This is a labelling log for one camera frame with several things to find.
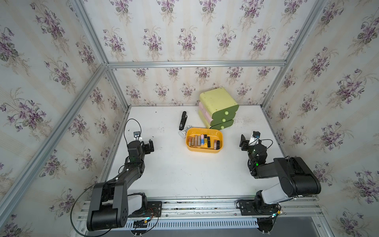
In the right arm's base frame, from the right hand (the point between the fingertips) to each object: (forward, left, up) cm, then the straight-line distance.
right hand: (250, 135), depth 90 cm
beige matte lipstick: (+1, +33, -8) cm, 34 cm away
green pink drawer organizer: (+11, +21, +12) cm, 27 cm away
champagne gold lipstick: (0, +36, -8) cm, 37 cm away
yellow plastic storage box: (+5, +21, -6) cm, 23 cm away
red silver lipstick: (0, +38, -8) cm, 39 cm away
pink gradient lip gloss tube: (-2, +21, -8) cm, 22 cm away
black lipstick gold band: (0, +25, -9) cm, 26 cm away
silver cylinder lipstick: (+1, +31, -8) cm, 33 cm away
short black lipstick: (-2, +19, -9) cm, 21 cm away
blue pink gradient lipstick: (+2, +29, -8) cm, 30 cm away
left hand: (-5, +66, -1) cm, 66 cm away
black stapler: (+16, +43, -7) cm, 46 cm away
